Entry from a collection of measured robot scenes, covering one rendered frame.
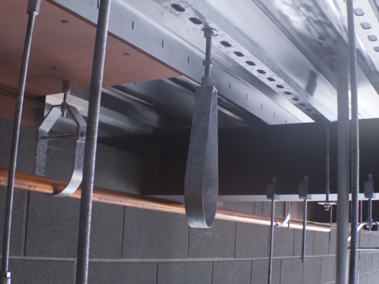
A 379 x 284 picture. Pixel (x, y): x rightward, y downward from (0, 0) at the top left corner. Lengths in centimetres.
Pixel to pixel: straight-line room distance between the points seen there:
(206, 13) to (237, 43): 11
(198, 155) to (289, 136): 90
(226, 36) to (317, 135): 79
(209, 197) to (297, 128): 74
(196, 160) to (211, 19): 21
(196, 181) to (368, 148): 89
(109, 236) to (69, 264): 19
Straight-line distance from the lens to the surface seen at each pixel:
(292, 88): 111
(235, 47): 89
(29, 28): 77
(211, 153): 81
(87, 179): 40
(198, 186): 71
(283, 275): 296
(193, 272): 203
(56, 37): 94
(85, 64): 107
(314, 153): 157
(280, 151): 161
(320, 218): 345
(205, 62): 80
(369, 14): 77
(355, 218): 63
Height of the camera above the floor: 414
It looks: 11 degrees up
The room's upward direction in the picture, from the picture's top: 3 degrees clockwise
